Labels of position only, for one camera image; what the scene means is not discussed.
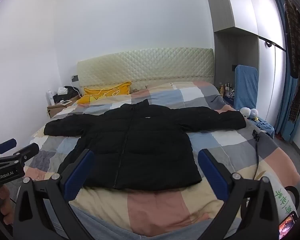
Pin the black puffer jacket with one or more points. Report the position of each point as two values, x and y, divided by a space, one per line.
150 140

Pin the person's left hand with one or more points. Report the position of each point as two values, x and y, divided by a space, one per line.
6 200

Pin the white bottle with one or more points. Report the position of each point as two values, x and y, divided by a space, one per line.
50 97

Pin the patchwork checked quilt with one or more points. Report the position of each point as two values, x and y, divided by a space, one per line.
165 205

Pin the wall socket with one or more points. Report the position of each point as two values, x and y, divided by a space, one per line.
75 78

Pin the cream quilted headboard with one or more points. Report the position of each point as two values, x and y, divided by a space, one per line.
150 67

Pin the patterned hanging clothes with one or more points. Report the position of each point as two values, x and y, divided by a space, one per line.
296 45

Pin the blue curtain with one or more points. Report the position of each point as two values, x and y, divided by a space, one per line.
281 85

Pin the wooden nightstand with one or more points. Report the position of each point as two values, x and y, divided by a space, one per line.
57 108

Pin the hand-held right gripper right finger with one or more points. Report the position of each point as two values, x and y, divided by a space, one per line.
212 175

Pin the row of cosmetic bottles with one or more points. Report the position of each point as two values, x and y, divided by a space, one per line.
226 90

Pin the white flat device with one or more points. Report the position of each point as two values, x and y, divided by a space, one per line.
65 102

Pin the black hanging rail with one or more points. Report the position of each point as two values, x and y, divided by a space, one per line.
272 43

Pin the grey built-in wardrobe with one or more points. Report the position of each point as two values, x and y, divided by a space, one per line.
240 10

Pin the yellow pillow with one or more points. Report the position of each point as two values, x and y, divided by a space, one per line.
95 96

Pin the white tissue box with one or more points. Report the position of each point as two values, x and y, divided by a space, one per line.
62 90

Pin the smartphone with lit screen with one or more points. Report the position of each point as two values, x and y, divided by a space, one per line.
287 226

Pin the blue towel on chair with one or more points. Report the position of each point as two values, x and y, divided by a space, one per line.
246 87

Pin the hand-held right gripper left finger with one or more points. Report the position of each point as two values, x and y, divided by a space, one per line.
78 175

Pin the white cloth with green print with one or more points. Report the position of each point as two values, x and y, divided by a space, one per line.
280 195

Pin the blue crumpled cloth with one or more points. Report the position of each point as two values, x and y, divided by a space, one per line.
265 127

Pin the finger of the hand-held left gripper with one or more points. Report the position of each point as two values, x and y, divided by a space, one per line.
27 151
6 146

